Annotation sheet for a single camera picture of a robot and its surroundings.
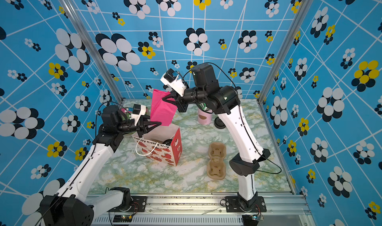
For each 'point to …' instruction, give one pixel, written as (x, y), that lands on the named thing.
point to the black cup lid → (167, 142)
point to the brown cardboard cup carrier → (216, 169)
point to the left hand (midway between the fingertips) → (161, 120)
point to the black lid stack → (218, 123)
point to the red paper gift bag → (150, 145)
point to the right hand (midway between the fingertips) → (168, 96)
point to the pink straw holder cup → (204, 118)
